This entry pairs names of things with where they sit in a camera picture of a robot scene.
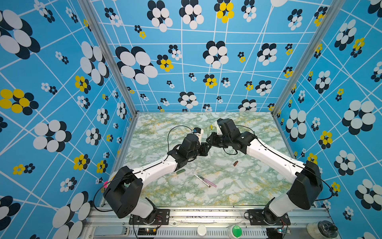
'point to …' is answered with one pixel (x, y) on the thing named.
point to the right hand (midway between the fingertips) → (207, 140)
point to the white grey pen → (203, 180)
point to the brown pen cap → (235, 163)
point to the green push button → (235, 231)
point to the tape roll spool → (323, 229)
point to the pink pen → (207, 181)
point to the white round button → (201, 231)
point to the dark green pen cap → (180, 171)
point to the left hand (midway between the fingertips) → (212, 145)
